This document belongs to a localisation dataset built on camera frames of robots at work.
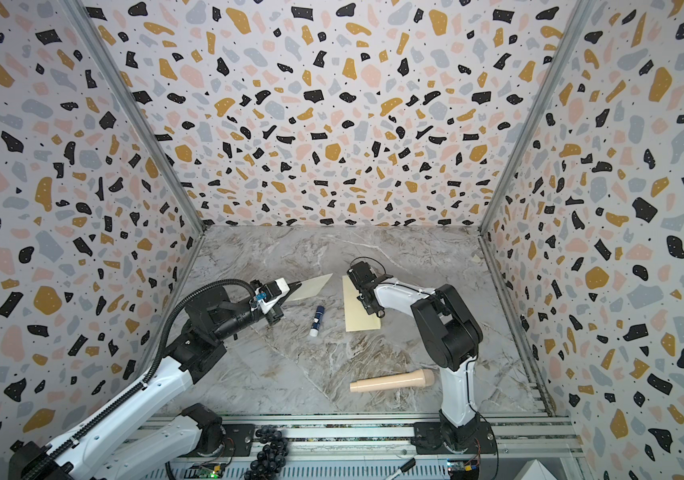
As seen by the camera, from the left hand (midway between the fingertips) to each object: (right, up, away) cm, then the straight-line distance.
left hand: (295, 278), depth 68 cm
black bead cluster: (-5, -41, 0) cm, 41 cm away
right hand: (+21, -6, +30) cm, 38 cm away
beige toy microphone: (+27, -30, +16) cm, 43 cm away
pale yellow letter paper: (+13, -14, +26) cm, 32 cm away
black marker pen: (+26, -45, +2) cm, 52 cm away
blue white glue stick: (+1, -18, +24) cm, 30 cm away
